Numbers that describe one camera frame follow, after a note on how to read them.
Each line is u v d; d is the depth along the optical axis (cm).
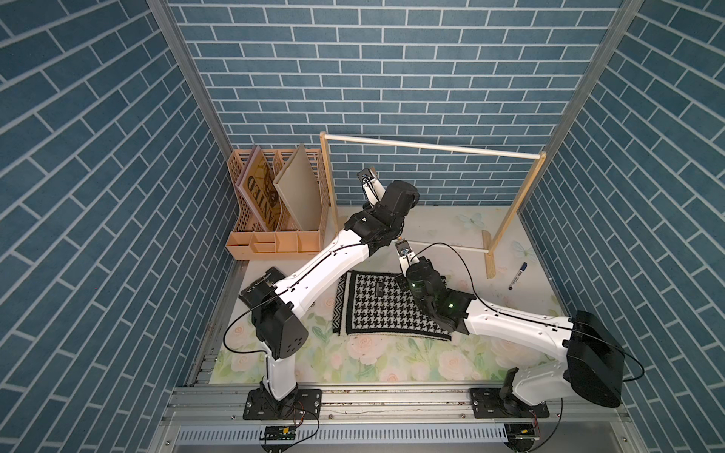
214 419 73
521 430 71
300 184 103
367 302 91
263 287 47
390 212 56
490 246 105
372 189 68
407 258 64
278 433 72
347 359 82
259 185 96
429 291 59
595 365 43
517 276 100
